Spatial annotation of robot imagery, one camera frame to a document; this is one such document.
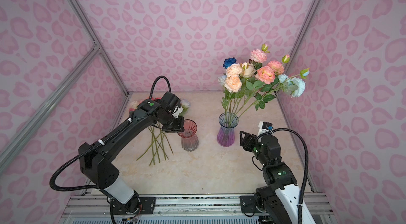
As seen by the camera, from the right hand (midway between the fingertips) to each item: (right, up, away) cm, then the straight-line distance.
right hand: (244, 133), depth 74 cm
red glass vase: (-26, -2, 0) cm, 26 cm away
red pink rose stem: (-46, -9, +22) cm, 52 cm away
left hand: (-28, +2, +4) cm, 29 cm away
